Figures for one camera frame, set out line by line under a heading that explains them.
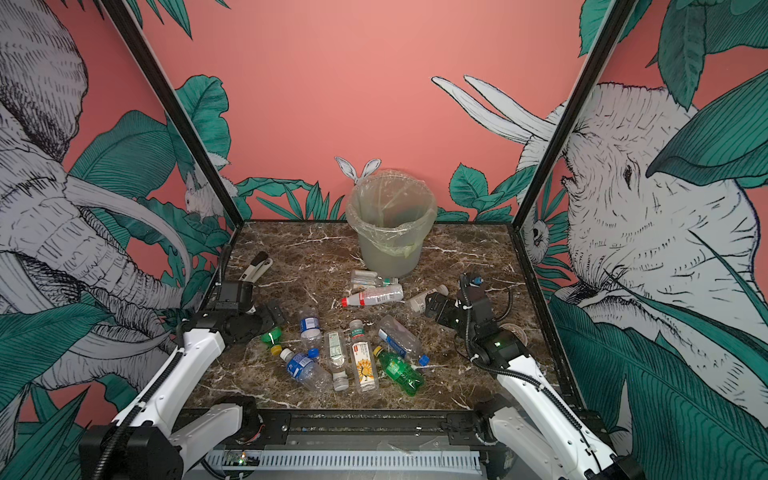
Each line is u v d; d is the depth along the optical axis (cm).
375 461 70
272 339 84
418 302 91
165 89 82
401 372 80
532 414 47
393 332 90
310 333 87
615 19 70
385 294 93
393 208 105
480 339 57
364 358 80
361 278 104
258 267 102
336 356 81
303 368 78
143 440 38
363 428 75
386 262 107
